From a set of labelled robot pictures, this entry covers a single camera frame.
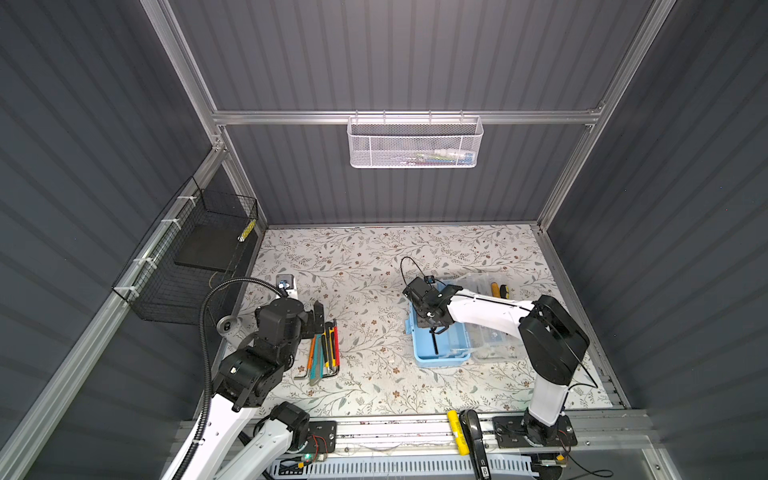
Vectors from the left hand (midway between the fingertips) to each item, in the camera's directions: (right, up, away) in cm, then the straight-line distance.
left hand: (297, 305), depth 69 cm
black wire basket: (-31, +4, -2) cm, 31 cm away
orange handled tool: (-1, -18, +17) cm, 25 cm away
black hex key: (+35, -12, +22) cm, 43 cm away
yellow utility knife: (+3, -14, +20) cm, 24 cm away
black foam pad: (-24, +14, +7) cm, 29 cm away
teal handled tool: (+1, -20, +15) cm, 25 cm away
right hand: (+34, -8, +23) cm, 42 cm away
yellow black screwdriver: (+55, +1, +19) cm, 58 cm away
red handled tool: (+6, -15, +20) cm, 25 cm away
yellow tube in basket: (-18, +19, +13) cm, 29 cm away
